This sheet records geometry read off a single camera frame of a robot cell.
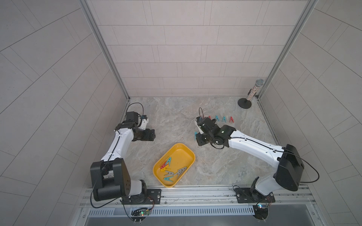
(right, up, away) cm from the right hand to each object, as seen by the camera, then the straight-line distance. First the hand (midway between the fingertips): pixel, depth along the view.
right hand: (196, 139), depth 80 cm
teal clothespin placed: (+17, +11, +23) cm, 30 cm away
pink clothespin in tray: (-19, -15, 0) cm, 24 cm away
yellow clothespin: (-18, -17, -1) cm, 24 cm away
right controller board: (+31, -33, -12) cm, 47 cm away
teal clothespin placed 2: (+22, +10, +21) cm, 32 cm away
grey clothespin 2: (-9, -18, -3) cm, 20 cm away
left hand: (-29, +2, +6) cm, 29 cm away
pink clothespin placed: (+11, +12, +25) cm, 29 cm away
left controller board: (-28, -32, -15) cm, 45 cm away
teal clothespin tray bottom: (-16, -21, -4) cm, 26 cm away
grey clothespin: (-15, -18, -3) cm, 24 cm away
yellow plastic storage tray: (-13, -16, +2) cm, 21 cm away
